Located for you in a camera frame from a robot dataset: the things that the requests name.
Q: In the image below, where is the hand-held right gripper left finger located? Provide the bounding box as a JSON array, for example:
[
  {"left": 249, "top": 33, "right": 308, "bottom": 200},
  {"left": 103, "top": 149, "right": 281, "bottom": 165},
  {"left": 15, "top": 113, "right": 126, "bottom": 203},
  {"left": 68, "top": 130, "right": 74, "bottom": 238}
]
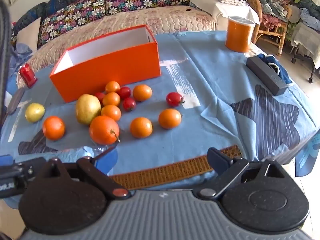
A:
[{"left": 40, "top": 146, "right": 132, "bottom": 201}]

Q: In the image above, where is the orange cylinder container white lid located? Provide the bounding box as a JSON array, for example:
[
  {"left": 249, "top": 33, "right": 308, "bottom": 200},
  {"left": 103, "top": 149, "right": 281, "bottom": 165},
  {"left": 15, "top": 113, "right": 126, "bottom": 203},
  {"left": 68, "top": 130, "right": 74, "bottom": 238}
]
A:
[{"left": 225, "top": 16, "right": 256, "bottom": 53}]

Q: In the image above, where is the small yellow-green lemon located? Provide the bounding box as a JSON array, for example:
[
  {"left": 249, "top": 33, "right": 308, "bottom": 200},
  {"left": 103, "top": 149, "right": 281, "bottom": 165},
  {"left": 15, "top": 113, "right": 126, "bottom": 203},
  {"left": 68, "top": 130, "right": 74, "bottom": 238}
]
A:
[{"left": 25, "top": 103, "right": 46, "bottom": 123}]

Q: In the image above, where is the red drink can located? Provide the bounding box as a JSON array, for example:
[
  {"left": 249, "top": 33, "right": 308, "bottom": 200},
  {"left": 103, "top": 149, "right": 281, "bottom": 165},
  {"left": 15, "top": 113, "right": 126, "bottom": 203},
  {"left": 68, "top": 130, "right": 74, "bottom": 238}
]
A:
[{"left": 19, "top": 64, "right": 38, "bottom": 88}]

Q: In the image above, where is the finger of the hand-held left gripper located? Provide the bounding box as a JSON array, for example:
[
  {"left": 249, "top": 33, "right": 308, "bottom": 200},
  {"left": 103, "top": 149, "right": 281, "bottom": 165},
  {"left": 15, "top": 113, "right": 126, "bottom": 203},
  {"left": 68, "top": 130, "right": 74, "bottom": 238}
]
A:
[{"left": 0, "top": 155, "right": 34, "bottom": 198}]

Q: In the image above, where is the dark grey long box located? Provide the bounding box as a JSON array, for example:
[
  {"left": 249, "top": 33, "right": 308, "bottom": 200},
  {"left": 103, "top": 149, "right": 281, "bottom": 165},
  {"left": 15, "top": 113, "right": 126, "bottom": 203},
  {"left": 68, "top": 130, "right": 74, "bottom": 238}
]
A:
[{"left": 246, "top": 56, "right": 288, "bottom": 96}]

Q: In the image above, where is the large orange with stem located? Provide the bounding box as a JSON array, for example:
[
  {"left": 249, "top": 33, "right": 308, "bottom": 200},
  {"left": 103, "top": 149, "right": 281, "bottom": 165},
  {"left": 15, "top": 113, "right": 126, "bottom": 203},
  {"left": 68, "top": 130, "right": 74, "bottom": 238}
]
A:
[{"left": 89, "top": 115, "right": 120, "bottom": 145}]

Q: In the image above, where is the orange cardboard box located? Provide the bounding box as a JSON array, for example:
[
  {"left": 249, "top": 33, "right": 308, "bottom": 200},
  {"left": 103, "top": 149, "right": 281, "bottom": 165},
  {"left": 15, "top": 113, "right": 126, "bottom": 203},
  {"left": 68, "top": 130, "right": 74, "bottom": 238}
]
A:
[{"left": 49, "top": 24, "right": 162, "bottom": 103}]

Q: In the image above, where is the dark grey flat object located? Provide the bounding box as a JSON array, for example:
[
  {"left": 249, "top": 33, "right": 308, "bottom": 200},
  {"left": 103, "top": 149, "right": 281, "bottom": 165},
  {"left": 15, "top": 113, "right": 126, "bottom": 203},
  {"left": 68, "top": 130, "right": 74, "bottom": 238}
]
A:
[{"left": 6, "top": 87, "right": 25, "bottom": 115}]

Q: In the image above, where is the wicker chair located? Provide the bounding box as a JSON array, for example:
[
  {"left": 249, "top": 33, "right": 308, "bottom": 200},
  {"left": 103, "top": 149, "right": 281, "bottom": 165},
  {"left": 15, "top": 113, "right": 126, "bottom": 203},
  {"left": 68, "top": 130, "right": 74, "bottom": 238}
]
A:
[{"left": 230, "top": 0, "right": 293, "bottom": 57}]

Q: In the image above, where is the dark blue cloth white cord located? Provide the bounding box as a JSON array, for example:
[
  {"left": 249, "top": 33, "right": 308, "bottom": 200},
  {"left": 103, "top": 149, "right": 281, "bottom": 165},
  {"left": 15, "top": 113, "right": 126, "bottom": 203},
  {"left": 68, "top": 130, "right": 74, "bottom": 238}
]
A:
[{"left": 257, "top": 53, "right": 293, "bottom": 84}]

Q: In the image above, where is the quilted floral sofa cover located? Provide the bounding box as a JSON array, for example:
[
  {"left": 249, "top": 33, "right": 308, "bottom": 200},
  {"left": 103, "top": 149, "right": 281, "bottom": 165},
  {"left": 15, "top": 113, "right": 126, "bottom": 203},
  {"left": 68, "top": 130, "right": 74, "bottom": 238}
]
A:
[{"left": 25, "top": 5, "right": 216, "bottom": 68}]

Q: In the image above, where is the crumpled light blue cloth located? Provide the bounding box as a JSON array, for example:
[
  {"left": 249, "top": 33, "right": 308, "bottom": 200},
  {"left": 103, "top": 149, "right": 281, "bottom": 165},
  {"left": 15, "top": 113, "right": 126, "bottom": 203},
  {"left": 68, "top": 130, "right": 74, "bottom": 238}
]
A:
[{"left": 10, "top": 42, "right": 34, "bottom": 64}]

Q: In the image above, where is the white side table cloth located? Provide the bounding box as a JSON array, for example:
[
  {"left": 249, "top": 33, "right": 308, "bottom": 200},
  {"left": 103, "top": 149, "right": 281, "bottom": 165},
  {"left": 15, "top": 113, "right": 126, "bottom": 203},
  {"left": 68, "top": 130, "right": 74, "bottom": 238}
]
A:
[{"left": 189, "top": 0, "right": 254, "bottom": 32}]

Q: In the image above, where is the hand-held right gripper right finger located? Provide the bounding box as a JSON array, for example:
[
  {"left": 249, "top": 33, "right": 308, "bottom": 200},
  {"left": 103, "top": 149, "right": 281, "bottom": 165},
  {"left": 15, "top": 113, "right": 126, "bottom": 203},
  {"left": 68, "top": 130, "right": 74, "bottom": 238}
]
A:
[{"left": 199, "top": 147, "right": 288, "bottom": 201}]

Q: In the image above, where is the braided cable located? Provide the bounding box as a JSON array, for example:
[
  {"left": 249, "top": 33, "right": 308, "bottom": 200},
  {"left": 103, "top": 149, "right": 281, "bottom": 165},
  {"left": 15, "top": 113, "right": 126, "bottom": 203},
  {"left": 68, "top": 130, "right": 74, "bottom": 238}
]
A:
[{"left": 0, "top": 0, "right": 12, "bottom": 130}]

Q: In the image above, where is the yellow lemon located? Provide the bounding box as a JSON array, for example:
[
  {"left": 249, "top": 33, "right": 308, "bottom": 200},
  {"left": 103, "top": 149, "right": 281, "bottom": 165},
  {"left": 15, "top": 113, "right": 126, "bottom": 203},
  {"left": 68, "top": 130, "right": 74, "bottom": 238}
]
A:
[{"left": 75, "top": 94, "right": 102, "bottom": 125}]

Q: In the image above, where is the white pillow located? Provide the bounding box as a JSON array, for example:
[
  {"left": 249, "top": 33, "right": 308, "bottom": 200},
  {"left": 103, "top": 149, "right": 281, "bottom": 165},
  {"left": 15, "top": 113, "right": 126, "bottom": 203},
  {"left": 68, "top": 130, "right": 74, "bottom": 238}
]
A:
[{"left": 16, "top": 17, "right": 42, "bottom": 53}]

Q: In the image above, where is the chair with draped cloths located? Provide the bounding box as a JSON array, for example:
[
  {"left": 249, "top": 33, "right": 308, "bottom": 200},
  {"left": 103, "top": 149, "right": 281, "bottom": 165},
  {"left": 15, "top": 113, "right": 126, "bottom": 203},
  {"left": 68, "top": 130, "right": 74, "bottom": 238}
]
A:
[{"left": 291, "top": 0, "right": 320, "bottom": 83}]

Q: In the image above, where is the blue tablecloth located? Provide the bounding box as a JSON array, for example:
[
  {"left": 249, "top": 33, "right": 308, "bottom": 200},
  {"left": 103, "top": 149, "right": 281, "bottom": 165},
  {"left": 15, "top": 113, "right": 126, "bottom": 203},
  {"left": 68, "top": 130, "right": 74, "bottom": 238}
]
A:
[{"left": 0, "top": 30, "right": 320, "bottom": 207}]

